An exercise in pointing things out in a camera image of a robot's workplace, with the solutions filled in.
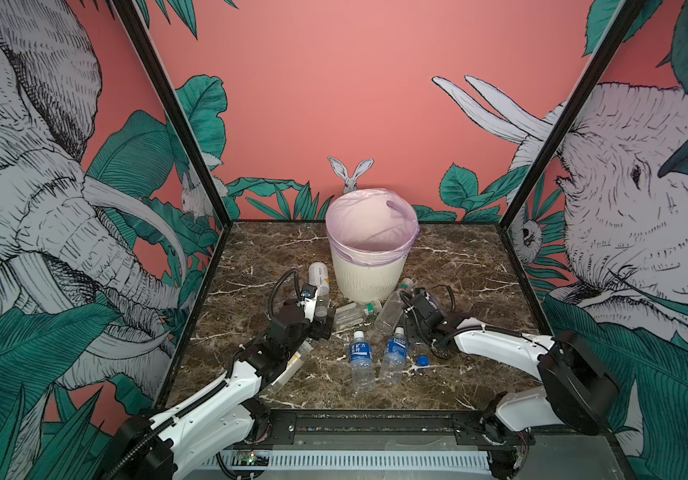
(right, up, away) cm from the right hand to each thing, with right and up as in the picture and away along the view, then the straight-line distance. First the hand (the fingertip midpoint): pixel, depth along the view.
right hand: (410, 323), depth 89 cm
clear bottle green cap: (-18, +1, +5) cm, 19 cm away
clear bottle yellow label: (-34, -9, -9) cm, 36 cm away
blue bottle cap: (+2, -9, -7) cm, 11 cm away
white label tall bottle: (-29, +13, +9) cm, 33 cm away
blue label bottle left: (-15, -9, -9) cm, 20 cm away
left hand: (-27, +8, -8) cm, 29 cm away
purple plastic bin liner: (-10, +30, +9) cm, 33 cm away
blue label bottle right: (-6, -8, -7) cm, 12 cm away
